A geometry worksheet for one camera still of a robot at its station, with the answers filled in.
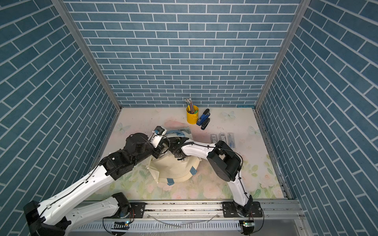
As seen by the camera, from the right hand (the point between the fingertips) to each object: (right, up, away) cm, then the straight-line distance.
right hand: (183, 152), depth 94 cm
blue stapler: (+16, +25, +18) cm, 34 cm away
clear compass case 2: (+33, +6, +7) cm, 34 cm away
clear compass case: (+28, +9, +8) cm, 30 cm away
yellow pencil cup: (+6, +22, +13) cm, 26 cm away
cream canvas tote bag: (-8, -8, -10) cm, 15 cm away
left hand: (-5, +11, -23) cm, 26 cm away
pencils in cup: (+4, +32, +10) cm, 34 cm away
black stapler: (+14, +17, +12) cm, 25 cm away
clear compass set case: (+21, +8, +8) cm, 24 cm away
